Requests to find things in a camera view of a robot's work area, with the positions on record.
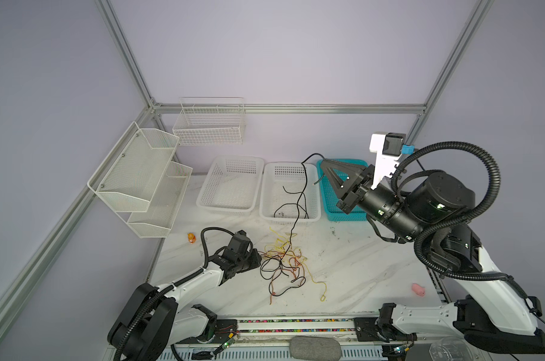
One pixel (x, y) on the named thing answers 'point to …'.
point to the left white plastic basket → (232, 186)
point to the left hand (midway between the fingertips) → (259, 260)
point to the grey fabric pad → (315, 348)
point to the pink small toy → (418, 289)
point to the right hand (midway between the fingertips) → (320, 161)
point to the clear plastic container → (450, 349)
